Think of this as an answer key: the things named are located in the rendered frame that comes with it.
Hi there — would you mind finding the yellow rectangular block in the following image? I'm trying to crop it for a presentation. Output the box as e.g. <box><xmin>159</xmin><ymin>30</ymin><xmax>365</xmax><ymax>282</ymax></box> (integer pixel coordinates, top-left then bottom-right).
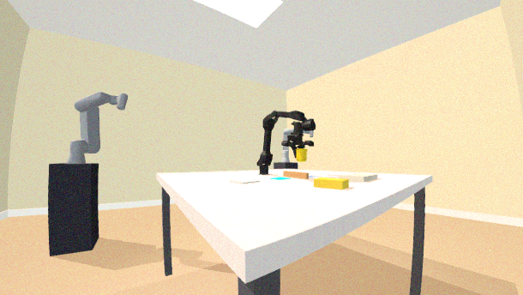
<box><xmin>314</xmin><ymin>178</ymin><xmax>349</xmax><ymax>190</ymax></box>

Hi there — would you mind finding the orange flat bar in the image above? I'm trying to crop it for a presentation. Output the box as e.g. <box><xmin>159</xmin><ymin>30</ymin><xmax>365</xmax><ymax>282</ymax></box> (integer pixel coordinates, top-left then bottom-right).
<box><xmin>283</xmin><ymin>171</ymin><xmax>309</xmax><ymax>179</ymax></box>

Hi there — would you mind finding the yellow cup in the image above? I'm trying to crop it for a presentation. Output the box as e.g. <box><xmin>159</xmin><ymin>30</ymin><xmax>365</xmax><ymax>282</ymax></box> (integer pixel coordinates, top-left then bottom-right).
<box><xmin>296</xmin><ymin>148</ymin><xmax>308</xmax><ymax>162</ymax></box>

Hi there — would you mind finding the cream flat block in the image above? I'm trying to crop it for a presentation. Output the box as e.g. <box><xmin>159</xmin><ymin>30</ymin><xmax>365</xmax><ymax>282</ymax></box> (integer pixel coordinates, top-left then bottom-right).
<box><xmin>340</xmin><ymin>173</ymin><xmax>377</xmax><ymax>183</ymax></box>

